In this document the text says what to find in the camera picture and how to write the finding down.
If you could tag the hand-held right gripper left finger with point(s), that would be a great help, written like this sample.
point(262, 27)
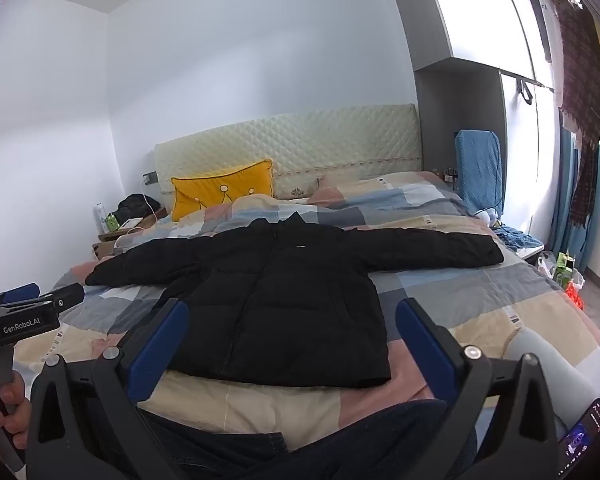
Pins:
point(156, 350)

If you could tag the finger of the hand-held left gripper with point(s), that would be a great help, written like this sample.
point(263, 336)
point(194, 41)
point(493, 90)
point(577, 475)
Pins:
point(22, 291)
point(65, 296)

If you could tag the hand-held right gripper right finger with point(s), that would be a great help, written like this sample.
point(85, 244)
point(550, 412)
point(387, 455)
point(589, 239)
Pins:
point(421, 345)

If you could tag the black puffer jacket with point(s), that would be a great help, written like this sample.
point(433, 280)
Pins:
point(280, 300)

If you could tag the person's left hand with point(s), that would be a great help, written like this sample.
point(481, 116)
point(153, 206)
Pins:
point(16, 410)

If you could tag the patchwork quilt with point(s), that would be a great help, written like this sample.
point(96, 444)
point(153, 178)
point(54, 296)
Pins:
point(480, 300)

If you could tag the wooden nightstand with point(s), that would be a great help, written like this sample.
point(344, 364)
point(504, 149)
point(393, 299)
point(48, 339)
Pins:
point(109, 236)

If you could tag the white plastic bottle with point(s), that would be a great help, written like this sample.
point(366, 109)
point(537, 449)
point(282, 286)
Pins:
point(100, 217)

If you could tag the small green box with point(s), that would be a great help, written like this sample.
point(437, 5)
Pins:
point(111, 222)

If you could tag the flat white box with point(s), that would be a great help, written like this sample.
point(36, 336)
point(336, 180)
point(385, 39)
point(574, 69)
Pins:
point(132, 222)

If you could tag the black bag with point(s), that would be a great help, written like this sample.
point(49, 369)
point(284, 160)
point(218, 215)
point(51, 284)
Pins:
point(137, 206)

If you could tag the blue cloth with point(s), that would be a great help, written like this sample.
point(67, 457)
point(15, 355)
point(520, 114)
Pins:
point(520, 238)

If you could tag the white plastic bag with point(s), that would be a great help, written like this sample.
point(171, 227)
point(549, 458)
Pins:
point(547, 264)

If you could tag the red bag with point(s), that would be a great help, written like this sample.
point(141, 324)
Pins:
point(575, 294)

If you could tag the yellow pillow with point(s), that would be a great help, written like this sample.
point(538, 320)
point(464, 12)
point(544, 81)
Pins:
point(215, 195)

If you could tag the blue towel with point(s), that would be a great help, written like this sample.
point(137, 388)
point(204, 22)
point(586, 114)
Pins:
point(477, 170)

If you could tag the smartphone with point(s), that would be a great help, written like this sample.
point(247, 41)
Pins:
point(582, 440)

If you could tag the blue curtain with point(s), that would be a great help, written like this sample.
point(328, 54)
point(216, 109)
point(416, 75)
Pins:
point(562, 210)

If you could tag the floral pillow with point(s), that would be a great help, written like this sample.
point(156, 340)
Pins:
point(296, 191)

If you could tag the cream quilted headboard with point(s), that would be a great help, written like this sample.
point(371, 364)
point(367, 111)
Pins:
point(305, 145)

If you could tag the brown plaid garment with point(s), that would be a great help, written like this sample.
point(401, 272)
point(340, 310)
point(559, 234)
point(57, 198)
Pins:
point(580, 85)

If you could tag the grey white wardrobe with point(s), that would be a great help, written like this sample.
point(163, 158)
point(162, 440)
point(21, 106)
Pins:
point(470, 15)

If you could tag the white hanging garment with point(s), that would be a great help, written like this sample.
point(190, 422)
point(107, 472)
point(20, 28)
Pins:
point(547, 35)

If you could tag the dark wall socket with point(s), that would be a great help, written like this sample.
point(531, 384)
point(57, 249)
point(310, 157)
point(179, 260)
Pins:
point(150, 178)

